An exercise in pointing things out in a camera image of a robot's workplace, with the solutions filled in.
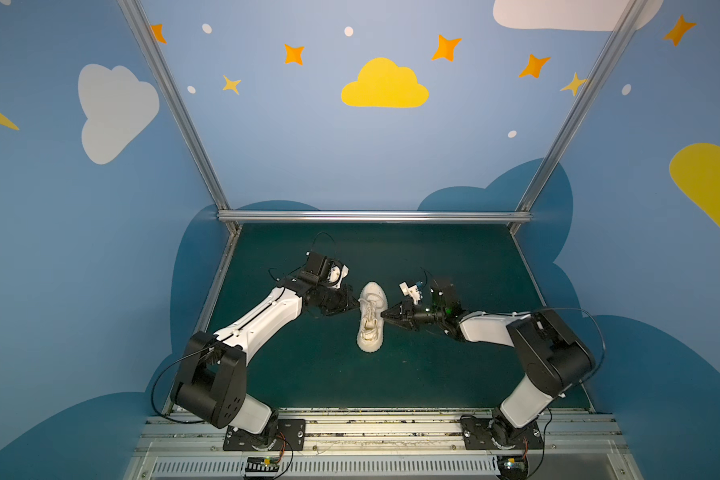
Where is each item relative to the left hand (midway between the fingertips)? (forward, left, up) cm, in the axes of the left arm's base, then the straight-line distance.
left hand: (359, 301), depth 84 cm
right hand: (-2, -8, -3) cm, 9 cm away
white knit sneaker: (+3, -4, -9) cm, 10 cm away
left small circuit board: (-37, +23, -16) cm, 47 cm away
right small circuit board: (-37, -39, -17) cm, 56 cm away
